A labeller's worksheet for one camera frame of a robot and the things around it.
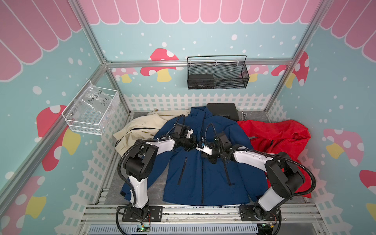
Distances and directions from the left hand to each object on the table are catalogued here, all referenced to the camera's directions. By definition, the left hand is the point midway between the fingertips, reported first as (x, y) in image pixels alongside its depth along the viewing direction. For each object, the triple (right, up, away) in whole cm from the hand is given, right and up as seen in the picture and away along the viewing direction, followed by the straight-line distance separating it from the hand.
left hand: (201, 145), depth 92 cm
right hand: (+1, -5, -2) cm, 5 cm away
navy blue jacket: (+1, -13, -6) cm, 14 cm away
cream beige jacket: (-37, +12, +5) cm, 39 cm away
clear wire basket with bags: (-58, +20, -19) cm, 64 cm away
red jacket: (+48, +6, -9) cm, 50 cm away
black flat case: (+22, +25, +24) cm, 41 cm away
